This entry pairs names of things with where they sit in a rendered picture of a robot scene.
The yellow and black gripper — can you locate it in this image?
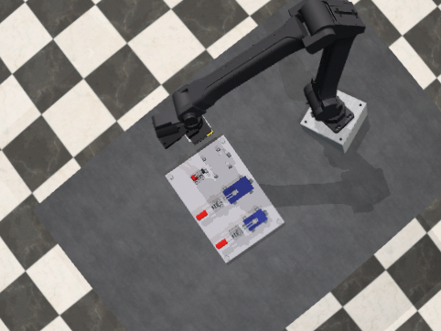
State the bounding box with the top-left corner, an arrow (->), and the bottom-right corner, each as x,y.
190,115 -> 213,144

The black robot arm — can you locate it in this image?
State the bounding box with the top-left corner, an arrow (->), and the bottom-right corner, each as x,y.
152,0 -> 366,149

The blue rectangular block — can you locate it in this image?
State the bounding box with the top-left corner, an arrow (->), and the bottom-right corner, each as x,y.
243,209 -> 267,230
222,176 -> 253,204

